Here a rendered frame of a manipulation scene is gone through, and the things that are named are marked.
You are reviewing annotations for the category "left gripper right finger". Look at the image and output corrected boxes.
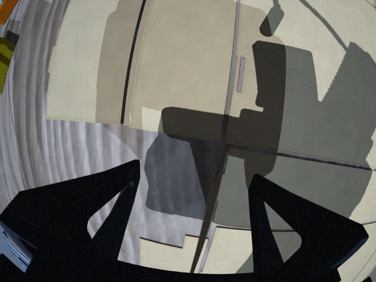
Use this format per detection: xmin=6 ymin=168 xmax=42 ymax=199
xmin=248 ymin=174 xmax=369 ymax=282

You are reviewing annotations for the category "grey aluminium extrusion rail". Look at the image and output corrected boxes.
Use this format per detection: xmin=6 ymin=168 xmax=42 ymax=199
xmin=2 ymin=231 xmax=30 ymax=265

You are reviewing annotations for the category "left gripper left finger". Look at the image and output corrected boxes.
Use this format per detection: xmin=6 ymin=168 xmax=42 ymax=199
xmin=8 ymin=159 xmax=140 ymax=260

